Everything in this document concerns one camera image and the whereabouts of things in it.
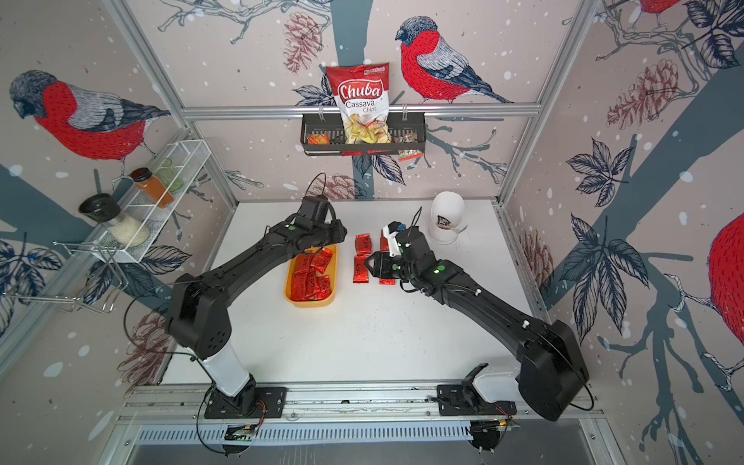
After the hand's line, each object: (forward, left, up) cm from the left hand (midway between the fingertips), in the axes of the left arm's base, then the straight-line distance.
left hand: (350, 225), depth 88 cm
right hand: (-14, -6, +1) cm, 15 cm away
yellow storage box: (-5, +8, -18) cm, 21 cm away
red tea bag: (+7, -11, -19) cm, 23 cm away
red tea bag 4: (-7, -3, -18) cm, 20 cm away
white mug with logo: (+15, -35, -13) cm, 40 cm away
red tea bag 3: (-10, -12, -17) cm, 23 cm away
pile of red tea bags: (-12, +15, -15) cm, 24 cm away
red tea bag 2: (+6, -3, -19) cm, 20 cm away
